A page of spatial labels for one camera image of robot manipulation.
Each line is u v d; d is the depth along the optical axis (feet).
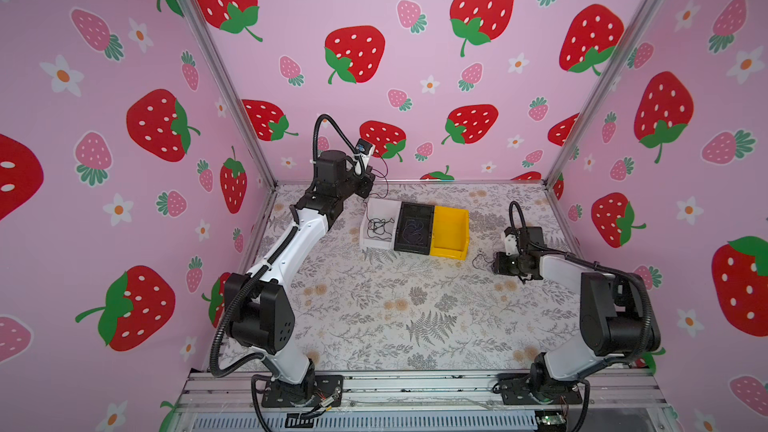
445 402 2.40
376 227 3.48
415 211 3.70
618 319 1.51
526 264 2.33
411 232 3.42
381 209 3.55
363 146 2.28
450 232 3.45
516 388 2.44
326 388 2.44
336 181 2.07
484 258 3.21
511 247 2.86
